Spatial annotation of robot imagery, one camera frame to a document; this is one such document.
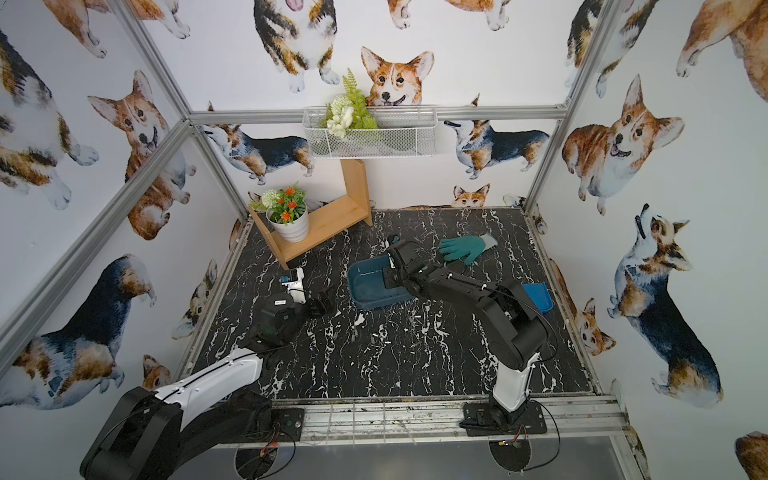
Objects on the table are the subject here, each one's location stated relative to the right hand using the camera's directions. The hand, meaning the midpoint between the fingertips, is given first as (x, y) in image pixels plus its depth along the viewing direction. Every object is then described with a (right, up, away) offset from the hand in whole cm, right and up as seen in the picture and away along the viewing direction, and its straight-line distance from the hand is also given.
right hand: (396, 261), depth 93 cm
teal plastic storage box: (-10, -9, +9) cm, 16 cm away
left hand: (-21, -5, -7) cm, 23 cm away
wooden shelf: (-16, +18, +20) cm, 31 cm away
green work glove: (+28, +4, +17) cm, 33 cm away
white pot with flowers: (-34, +16, -1) cm, 37 cm away
